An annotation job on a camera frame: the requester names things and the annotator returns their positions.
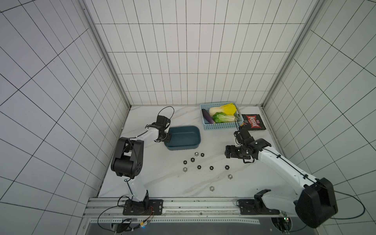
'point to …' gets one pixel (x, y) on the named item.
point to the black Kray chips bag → (253, 122)
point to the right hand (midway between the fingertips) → (226, 153)
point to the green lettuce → (223, 117)
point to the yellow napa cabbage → (229, 108)
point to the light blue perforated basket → (208, 126)
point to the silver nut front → (212, 188)
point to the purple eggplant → (208, 116)
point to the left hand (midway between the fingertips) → (165, 139)
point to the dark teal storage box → (184, 138)
